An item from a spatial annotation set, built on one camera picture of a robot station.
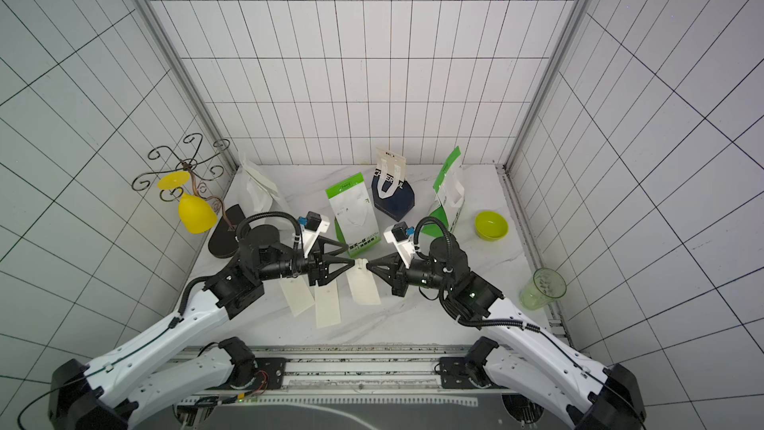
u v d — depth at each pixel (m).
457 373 0.72
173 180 0.74
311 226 0.59
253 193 0.95
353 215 0.86
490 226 0.98
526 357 0.47
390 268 0.61
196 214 0.81
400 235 0.59
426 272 0.59
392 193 0.93
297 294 0.86
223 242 0.98
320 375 0.74
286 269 0.59
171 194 0.71
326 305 0.84
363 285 0.68
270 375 0.72
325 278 0.60
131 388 0.42
